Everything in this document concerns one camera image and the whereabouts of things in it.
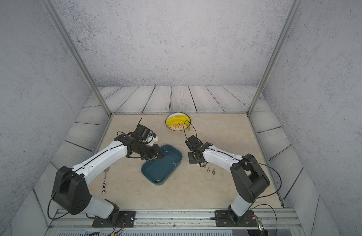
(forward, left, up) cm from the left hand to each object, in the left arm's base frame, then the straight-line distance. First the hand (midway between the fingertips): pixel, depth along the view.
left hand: (164, 157), depth 80 cm
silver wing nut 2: (-3, -28, -14) cm, 31 cm away
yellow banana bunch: (+36, -8, -9) cm, 38 cm away
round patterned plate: (+32, -7, -13) cm, 36 cm away
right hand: (+4, -17, -10) cm, 20 cm away
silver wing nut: (-1, -25, -15) cm, 29 cm away
